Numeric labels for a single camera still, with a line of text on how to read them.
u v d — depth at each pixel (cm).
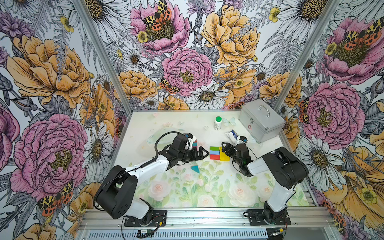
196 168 90
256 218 74
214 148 100
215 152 99
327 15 74
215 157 95
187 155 73
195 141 81
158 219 73
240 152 76
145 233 72
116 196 43
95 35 80
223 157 92
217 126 106
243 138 88
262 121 96
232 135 103
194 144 102
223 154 92
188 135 81
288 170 49
